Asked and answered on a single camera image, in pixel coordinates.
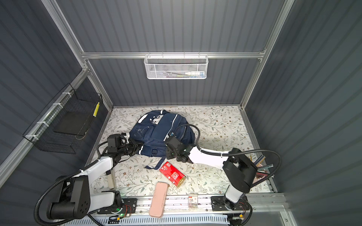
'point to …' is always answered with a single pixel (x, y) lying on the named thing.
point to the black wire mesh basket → (61, 125)
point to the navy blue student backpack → (151, 130)
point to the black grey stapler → (111, 179)
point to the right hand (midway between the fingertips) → (171, 151)
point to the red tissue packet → (172, 174)
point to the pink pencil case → (158, 199)
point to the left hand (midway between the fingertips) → (143, 141)
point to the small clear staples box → (193, 201)
